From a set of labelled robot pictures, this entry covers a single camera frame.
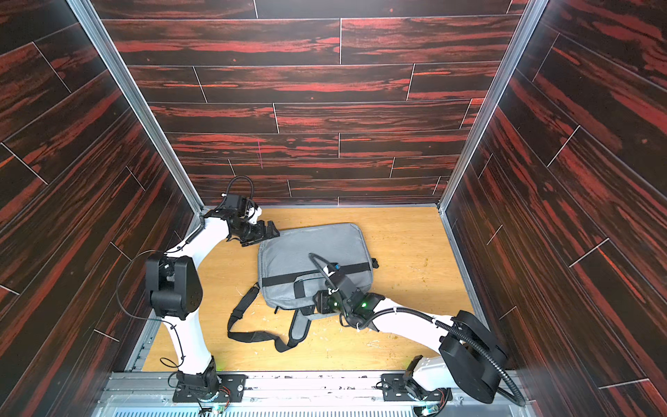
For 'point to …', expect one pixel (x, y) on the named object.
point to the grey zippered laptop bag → (292, 267)
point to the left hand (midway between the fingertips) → (271, 236)
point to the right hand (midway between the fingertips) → (321, 294)
